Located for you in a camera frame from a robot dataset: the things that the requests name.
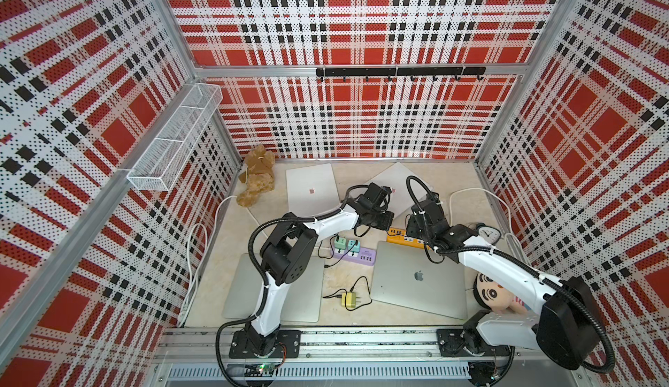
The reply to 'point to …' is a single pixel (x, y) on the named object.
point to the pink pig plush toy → (496, 297)
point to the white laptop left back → (312, 190)
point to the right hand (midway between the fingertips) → (417, 222)
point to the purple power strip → (366, 255)
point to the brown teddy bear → (259, 175)
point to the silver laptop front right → (403, 275)
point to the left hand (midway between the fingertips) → (393, 221)
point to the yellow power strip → (399, 236)
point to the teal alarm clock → (489, 233)
